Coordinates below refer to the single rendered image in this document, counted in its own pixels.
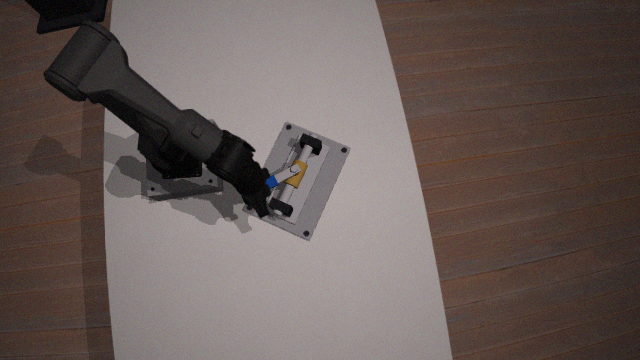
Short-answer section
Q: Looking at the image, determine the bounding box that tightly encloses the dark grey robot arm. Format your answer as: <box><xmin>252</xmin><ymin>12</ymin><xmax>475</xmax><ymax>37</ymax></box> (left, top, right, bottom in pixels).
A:
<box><xmin>43</xmin><ymin>21</ymin><xmax>259</xmax><ymax>189</ymax></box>

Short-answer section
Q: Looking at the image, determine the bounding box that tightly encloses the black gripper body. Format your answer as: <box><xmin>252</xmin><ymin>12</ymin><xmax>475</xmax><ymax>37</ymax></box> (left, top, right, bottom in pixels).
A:
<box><xmin>236</xmin><ymin>167</ymin><xmax>270</xmax><ymax>218</ymax></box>

